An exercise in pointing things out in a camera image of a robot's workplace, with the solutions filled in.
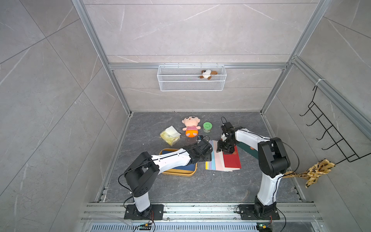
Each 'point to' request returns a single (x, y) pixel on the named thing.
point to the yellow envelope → (206, 165)
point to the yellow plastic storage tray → (186, 170)
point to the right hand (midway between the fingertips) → (221, 150)
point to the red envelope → (232, 160)
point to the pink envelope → (219, 158)
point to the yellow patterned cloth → (312, 174)
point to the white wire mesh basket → (192, 78)
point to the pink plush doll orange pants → (191, 122)
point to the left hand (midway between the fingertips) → (209, 153)
